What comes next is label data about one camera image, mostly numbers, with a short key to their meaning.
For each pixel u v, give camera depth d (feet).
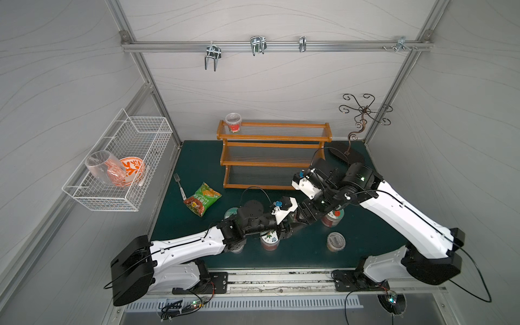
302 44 2.57
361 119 2.76
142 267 1.32
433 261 1.33
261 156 3.60
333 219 2.71
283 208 1.86
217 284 2.41
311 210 1.79
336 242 2.57
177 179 3.41
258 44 2.46
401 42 2.51
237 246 1.83
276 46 2.57
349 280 2.44
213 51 2.57
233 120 2.68
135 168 2.20
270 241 2.48
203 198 3.05
